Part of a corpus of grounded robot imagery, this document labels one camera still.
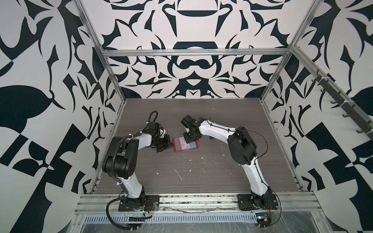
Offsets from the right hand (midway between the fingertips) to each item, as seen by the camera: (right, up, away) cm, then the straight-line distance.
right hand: (188, 137), depth 97 cm
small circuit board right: (+36, -36, -26) cm, 57 cm away
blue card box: (+10, +5, -30) cm, 32 cm away
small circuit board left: (-25, -36, -24) cm, 50 cm away
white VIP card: (-3, -4, -3) cm, 6 cm away
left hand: (-10, -3, -2) cm, 11 cm away
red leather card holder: (-5, -4, -3) cm, 7 cm away
